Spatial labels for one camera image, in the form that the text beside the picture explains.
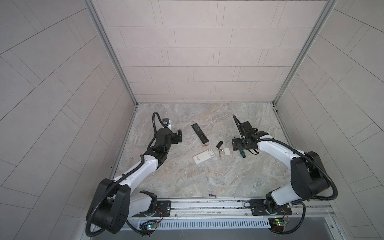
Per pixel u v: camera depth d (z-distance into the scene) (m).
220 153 0.90
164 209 0.71
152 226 0.64
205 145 0.94
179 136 0.77
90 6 0.71
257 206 0.71
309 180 0.43
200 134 0.97
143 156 0.58
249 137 0.66
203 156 0.88
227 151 0.91
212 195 0.75
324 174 0.44
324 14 0.73
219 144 0.94
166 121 0.72
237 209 0.72
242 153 0.89
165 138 0.62
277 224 0.68
